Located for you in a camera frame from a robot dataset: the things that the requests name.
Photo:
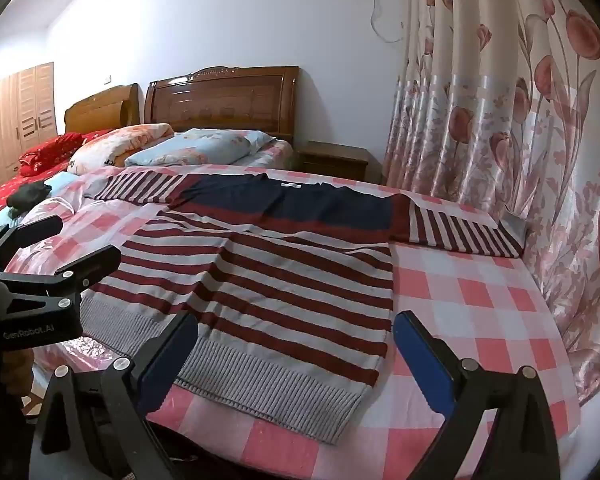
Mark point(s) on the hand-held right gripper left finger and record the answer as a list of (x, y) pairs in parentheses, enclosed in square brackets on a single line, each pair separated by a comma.
[(164, 370)]

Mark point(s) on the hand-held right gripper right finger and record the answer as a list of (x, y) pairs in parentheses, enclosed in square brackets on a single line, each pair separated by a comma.
[(421, 360)]

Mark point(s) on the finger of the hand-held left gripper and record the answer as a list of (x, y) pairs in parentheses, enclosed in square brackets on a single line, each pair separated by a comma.
[(35, 230), (92, 262)]

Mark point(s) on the red grey striped knit sweater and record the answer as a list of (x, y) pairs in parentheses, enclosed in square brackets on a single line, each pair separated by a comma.
[(280, 270)]

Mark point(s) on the person's left hand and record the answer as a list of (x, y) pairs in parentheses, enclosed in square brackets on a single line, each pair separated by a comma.
[(19, 375)]

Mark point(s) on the dark cloth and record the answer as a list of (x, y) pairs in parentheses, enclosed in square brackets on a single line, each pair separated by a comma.
[(27, 195)]

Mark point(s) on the light blue sheet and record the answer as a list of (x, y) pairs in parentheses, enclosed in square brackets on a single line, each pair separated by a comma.
[(60, 180)]

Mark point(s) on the pink white checked bed cover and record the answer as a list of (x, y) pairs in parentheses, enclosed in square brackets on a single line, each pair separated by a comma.
[(480, 300)]

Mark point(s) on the orange floral quilt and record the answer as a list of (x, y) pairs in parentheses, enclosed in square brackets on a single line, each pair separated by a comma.
[(110, 147)]

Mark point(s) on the light wooden wardrobe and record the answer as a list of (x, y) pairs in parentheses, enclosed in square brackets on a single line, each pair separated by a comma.
[(10, 110)]

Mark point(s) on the small plain wooden headboard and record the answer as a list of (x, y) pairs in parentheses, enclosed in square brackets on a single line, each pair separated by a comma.
[(100, 110)]

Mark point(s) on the light blue floral quilt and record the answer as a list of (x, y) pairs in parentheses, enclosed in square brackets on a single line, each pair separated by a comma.
[(200, 147)]

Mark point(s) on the large carved wooden headboard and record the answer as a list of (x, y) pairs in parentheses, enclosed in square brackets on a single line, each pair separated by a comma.
[(220, 105)]

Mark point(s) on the pink floral bed sheet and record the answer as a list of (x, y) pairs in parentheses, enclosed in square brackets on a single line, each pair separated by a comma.
[(275, 152)]

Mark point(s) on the wooden nightstand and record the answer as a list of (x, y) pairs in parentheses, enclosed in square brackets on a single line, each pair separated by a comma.
[(330, 160)]

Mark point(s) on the pink tulip print curtain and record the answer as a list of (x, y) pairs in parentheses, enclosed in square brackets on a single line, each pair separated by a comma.
[(480, 110)]

